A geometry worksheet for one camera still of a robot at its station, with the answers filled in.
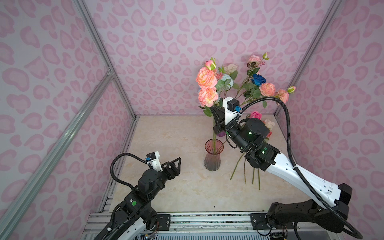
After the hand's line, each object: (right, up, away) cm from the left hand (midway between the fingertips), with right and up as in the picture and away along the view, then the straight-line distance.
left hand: (176, 159), depth 72 cm
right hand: (+16, +24, -15) cm, 32 cm away
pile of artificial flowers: (+62, +17, +35) cm, 73 cm away
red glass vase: (+19, +4, +10) cm, 22 cm away
